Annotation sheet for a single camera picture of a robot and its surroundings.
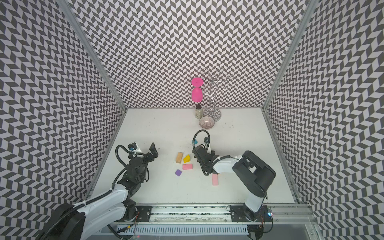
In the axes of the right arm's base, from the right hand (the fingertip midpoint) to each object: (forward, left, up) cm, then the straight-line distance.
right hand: (204, 155), depth 94 cm
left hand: (0, +32, +13) cm, 35 cm away
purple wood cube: (-11, +16, 0) cm, 19 cm away
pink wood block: (-15, -6, -1) cm, 16 cm away
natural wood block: (-3, +16, +3) cm, 16 cm away
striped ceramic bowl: (+25, -2, +2) cm, 25 cm away
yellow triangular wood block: (-3, +11, +2) cm, 12 cm away
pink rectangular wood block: (-8, +11, +1) cm, 13 cm away
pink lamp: (+33, +4, +21) cm, 39 cm away
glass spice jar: (+31, +3, +8) cm, 32 cm away
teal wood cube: (+9, +6, +2) cm, 11 cm away
